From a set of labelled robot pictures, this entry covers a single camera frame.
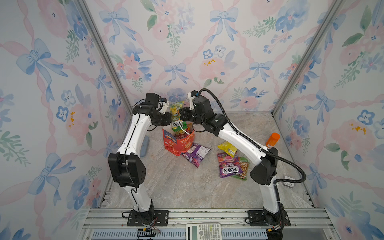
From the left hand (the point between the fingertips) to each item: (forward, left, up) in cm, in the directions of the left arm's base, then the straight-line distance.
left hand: (170, 119), depth 85 cm
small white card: (-28, -67, -22) cm, 76 cm away
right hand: (-1, -5, +9) cm, 10 cm away
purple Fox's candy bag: (-18, -34, -20) cm, 43 cm away
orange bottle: (-2, -64, -16) cm, 66 cm away
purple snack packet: (-11, -15, -19) cm, 27 cm away
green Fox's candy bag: (-7, -5, +2) cm, 9 cm away
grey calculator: (-50, -18, -22) cm, 58 cm away
